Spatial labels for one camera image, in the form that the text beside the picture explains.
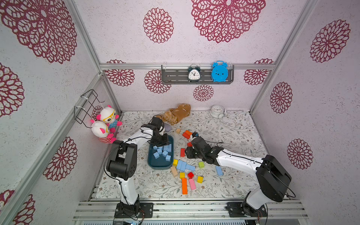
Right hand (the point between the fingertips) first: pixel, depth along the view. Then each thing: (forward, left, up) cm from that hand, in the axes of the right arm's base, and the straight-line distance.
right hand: (185, 149), depth 86 cm
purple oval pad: (+23, +14, -7) cm, 27 cm away
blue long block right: (-9, -21, -10) cm, 25 cm away
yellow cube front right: (-15, -9, -9) cm, 20 cm away
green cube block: (-6, -10, -8) cm, 14 cm away
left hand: (+6, +12, -4) cm, 14 cm away
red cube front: (-13, -3, -8) cm, 15 cm away
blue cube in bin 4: (+3, +18, -7) cm, 19 cm away
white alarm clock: (+41, -27, -8) cm, 49 cm away
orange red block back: (+19, -1, -9) cm, 21 cm away
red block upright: (+2, +2, -9) cm, 9 cm away
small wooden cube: (+21, +6, -8) cm, 23 cm away
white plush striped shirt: (+6, +51, +12) cm, 52 cm away
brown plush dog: (+29, +9, 0) cm, 30 cm away
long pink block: (-17, -5, -11) cm, 21 cm away
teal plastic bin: (-6, +16, -7) cm, 18 cm away
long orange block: (-21, 0, -11) cm, 23 cm away
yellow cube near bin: (-5, +6, -7) cm, 11 cm away
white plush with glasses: (+20, +52, +9) cm, 56 cm away
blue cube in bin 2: (+1, +14, -6) cm, 15 cm away
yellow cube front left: (-13, +2, -8) cm, 15 cm away
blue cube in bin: (-1, +19, -7) cm, 20 cm away
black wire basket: (+9, +57, +23) cm, 62 cm away
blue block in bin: (+4, +11, -5) cm, 13 cm away
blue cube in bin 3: (-2, +11, -7) cm, 13 cm away
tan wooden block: (-10, +7, -8) cm, 15 cm away
